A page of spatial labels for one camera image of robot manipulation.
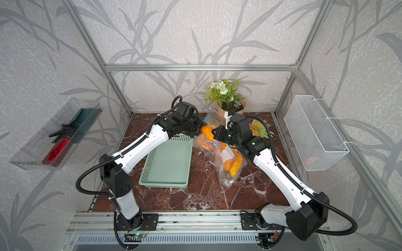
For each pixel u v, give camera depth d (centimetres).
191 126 68
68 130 66
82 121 68
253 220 72
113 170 44
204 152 90
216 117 105
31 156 58
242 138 54
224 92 91
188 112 61
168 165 89
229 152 78
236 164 83
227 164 82
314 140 63
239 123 53
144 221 73
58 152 59
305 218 37
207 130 75
